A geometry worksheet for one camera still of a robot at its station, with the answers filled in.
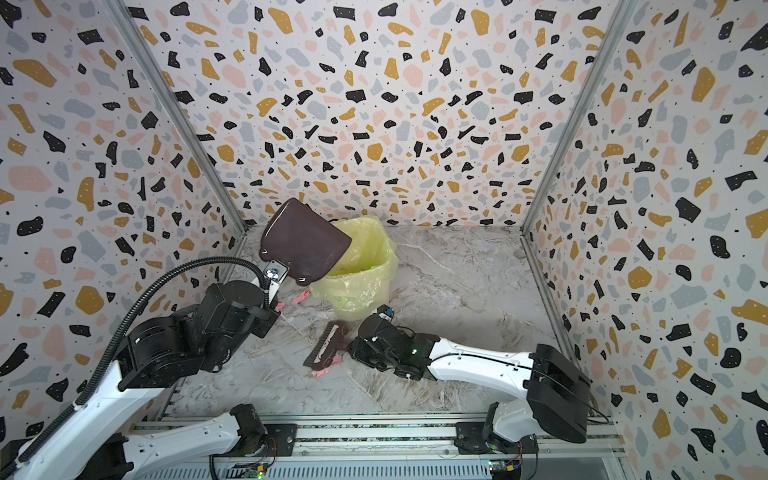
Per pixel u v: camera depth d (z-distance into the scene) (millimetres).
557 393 416
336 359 816
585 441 422
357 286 750
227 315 407
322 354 833
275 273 508
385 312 740
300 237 641
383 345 581
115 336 363
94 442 378
